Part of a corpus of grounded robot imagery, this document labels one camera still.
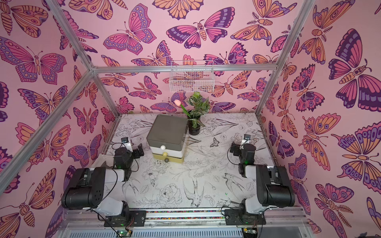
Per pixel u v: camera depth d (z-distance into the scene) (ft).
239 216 2.36
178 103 2.94
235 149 2.80
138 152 2.75
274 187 1.47
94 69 3.02
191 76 3.12
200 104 2.92
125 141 2.61
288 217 2.44
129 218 2.35
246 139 2.60
